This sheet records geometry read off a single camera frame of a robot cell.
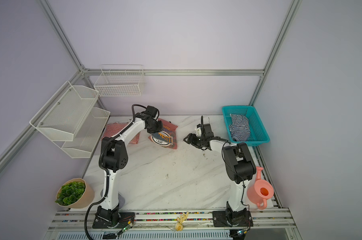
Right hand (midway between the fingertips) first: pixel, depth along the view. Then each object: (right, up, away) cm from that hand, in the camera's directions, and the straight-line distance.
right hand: (186, 140), depth 97 cm
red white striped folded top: (-52, +7, +8) cm, 53 cm away
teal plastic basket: (+51, +4, +7) cm, 52 cm away
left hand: (-18, +7, +3) cm, 19 cm away
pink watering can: (+37, -23, -24) cm, 49 cm away
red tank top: (-13, +2, +3) cm, 14 cm away
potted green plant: (-54, -24, -25) cm, 64 cm away
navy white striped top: (+41, +8, +14) cm, 44 cm away
